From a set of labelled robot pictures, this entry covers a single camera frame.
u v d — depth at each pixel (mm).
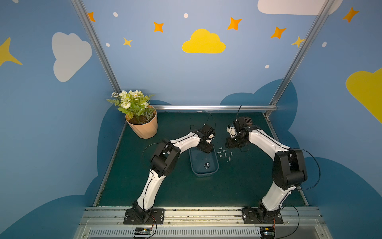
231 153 982
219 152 982
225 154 981
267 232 730
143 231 718
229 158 957
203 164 928
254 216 744
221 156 960
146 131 957
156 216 742
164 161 565
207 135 814
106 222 733
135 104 840
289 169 483
